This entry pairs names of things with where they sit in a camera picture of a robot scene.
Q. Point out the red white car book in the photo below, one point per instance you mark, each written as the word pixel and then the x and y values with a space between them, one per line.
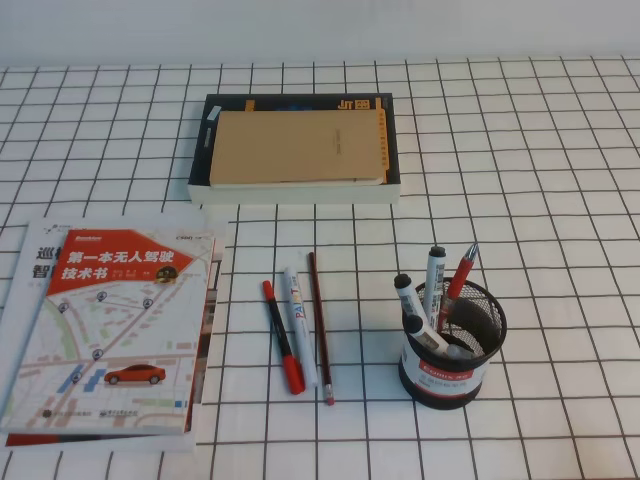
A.
pixel 114 346

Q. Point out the white book under stack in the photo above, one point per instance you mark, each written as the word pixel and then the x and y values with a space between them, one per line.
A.
pixel 41 248

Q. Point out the red black marker pen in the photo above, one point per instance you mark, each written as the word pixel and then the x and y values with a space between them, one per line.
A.
pixel 291 367

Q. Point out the white marker lying in holder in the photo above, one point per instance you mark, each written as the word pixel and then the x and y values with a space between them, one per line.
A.
pixel 415 327

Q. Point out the dark red pencil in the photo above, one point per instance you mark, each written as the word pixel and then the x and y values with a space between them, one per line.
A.
pixel 321 337

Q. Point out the large black book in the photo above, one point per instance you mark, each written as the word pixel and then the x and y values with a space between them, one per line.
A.
pixel 202 192

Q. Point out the tan kraft notebook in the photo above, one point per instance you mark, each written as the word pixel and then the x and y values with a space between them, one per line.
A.
pixel 294 147

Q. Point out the white paint marker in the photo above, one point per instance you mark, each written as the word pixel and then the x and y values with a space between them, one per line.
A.
pixel 302 333

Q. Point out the red gel pen in holder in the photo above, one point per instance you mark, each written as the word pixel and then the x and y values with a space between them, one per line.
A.
pixel 456 284

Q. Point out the white marker tall in holder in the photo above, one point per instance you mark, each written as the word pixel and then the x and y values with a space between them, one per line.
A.
pixel 433 286

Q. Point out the white marker left in holder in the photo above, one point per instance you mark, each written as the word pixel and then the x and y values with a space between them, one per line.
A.
pixel 408 295

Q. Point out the black mesh pen holder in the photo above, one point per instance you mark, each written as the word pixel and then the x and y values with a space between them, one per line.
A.
pixel 477 325

